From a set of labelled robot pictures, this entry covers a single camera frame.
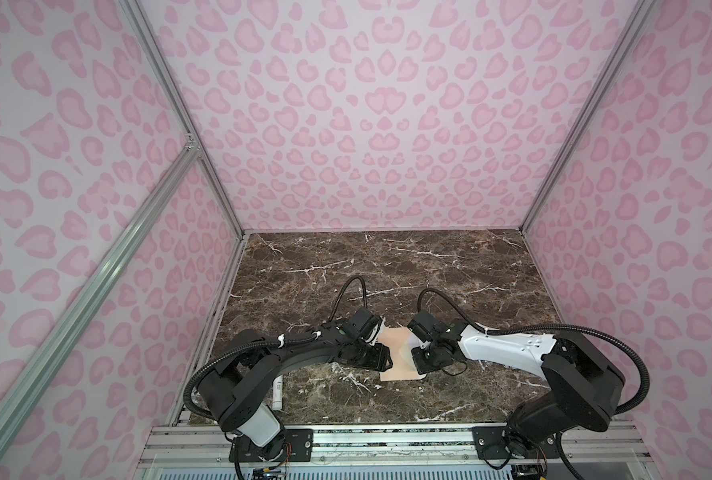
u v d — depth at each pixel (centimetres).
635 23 71
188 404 42
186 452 75
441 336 65
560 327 50
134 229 68
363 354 74
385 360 77
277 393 80
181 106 84
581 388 43
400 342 90
